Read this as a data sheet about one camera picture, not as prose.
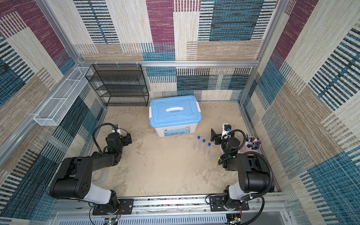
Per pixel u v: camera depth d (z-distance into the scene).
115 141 0.72
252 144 0.85
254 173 0.45
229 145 0.69
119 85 1.10
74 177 0.45
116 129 0.80
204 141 0.81
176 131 0.96
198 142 0.85
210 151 0.86
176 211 0.73
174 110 0.92
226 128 0.76
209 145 0.79
